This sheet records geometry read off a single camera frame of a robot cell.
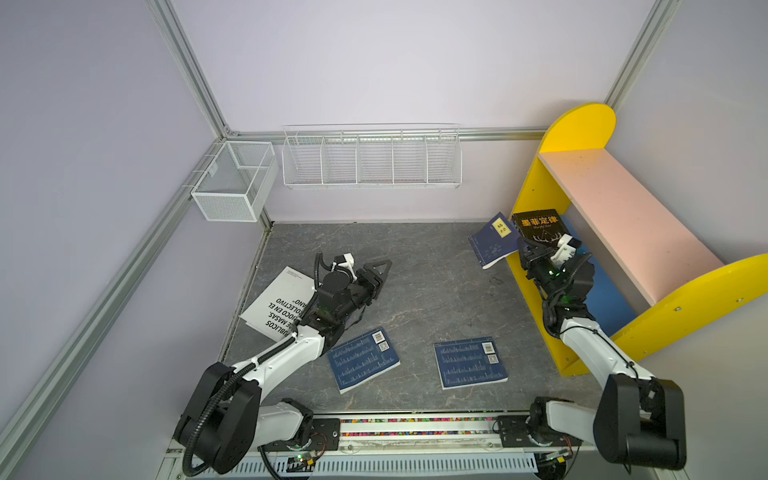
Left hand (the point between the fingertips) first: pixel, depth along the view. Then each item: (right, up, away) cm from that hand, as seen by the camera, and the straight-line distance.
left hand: (394, 270), depth 78 cm
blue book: (-9, -26, +7) cm, 29 cm away
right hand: (+33, +9, 0) cm, 34 cm away
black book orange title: (+49, +13, +19) cm, 54 cm away
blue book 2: (+22, -27, +7) cm, 35 cm away
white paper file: (-36, -13, +14) cm, 41 cm away
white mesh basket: (-53, +28, +21) cm, 63 cm away
